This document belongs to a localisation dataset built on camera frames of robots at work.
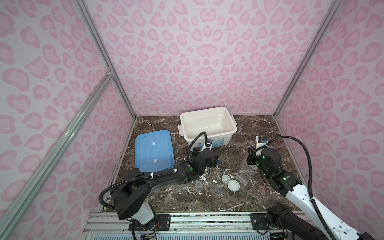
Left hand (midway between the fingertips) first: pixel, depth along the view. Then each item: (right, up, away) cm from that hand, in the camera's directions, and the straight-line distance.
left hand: (210, 149), depth 83 cm
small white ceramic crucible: (+9, -18, +4) cm, 20 cm away
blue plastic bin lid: (-36, -4, +17) cm, 40 cm away
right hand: (+20, +2, -6) cm, 21 cm away
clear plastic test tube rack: (+22, -15, +6) cm, 27 cm away
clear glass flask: (-17, -21, -4) cm, 27 cm away
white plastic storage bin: (+8, +15, +25) cm, 30 cm away
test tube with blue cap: (+6, -10, +11) cm, 16 cm away
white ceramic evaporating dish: (+13, -21, +1) cm, 24 cm away
